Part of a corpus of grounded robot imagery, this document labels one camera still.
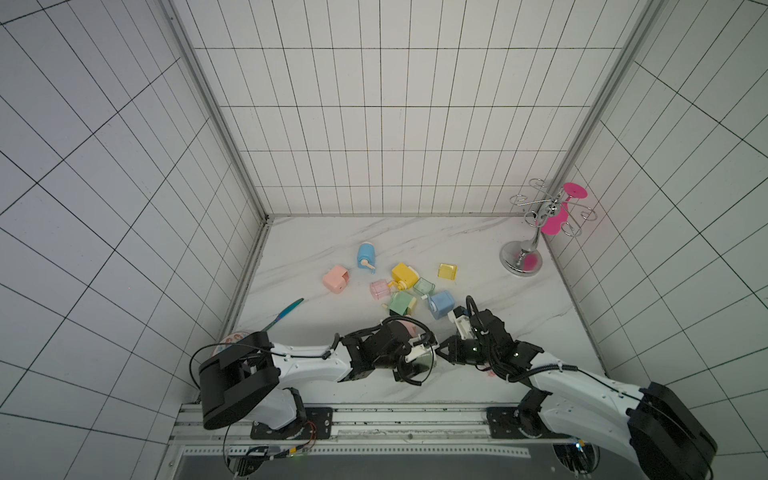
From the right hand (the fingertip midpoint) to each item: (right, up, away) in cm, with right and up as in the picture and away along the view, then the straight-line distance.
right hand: (431, 345), depth 81 cm
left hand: (-5, -4, -1) cm, 6 cm away
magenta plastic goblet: (+36, +34, +3) cm, 50 cm away
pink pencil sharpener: (-7, +9, -16) cm, 19 cm away
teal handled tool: (-46, +6, +12) cm, 47 cm away
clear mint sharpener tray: (0, +13, +18) cm, 23 cm away
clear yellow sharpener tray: (+8, +18, +19) cm, 28 cm away
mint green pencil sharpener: (-8, +10, +9) cm, 15 cm away
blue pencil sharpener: (+4, +10, +6) cm, 13 cm away
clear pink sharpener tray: (-15, +13, +16) cm, 25 cm away
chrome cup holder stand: (+37, +21, +25) cm, 50 cm away
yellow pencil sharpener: (-7, +17, +17) cm, 24 cm away
